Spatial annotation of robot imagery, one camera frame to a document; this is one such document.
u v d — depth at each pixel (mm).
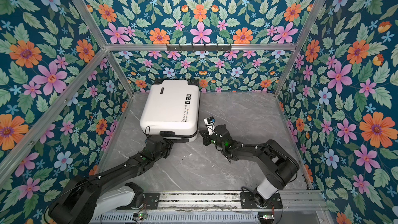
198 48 927
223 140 684
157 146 664
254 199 652
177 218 766
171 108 836
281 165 471
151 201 734
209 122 768
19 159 505
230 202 742
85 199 412
